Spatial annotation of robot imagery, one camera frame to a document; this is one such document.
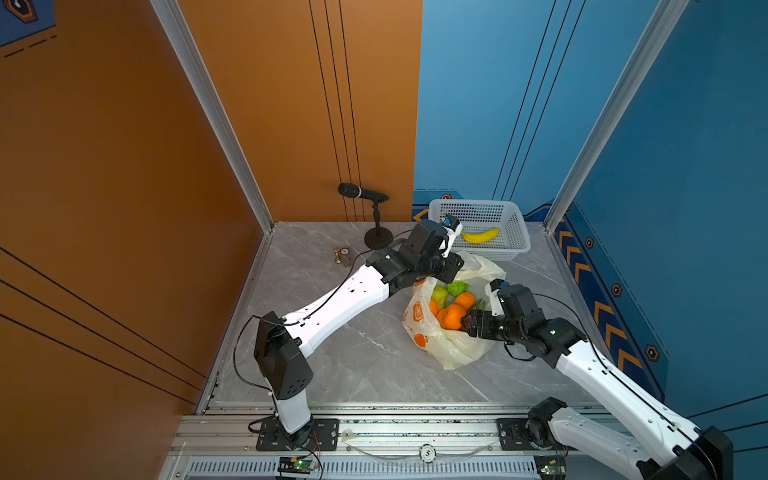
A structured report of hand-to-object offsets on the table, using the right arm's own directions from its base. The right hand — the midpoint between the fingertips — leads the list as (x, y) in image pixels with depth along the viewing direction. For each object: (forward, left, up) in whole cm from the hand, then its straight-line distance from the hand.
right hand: (468, 324), depth 79 cm
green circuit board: (-29, +44, -14) cm, 54 cm away
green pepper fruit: (+17, 0, -8) cm, 19 cm away
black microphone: (+34, +31, +18) cm, 50 cm away
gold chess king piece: (+30, +40, -8) cm, 51 cm away
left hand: (+10, +3, +15) cm, 18 cm away
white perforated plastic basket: (+59, -18, -15) cm, 64 cm away
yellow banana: (+41, -13, -11) cm, 45 cm away
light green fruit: (+15, +5, -9) cm, 18 cm away
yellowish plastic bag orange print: (-7, +6, +1) cm, 9 cm away
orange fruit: (+3, +4, -2) cm, 5 cm away
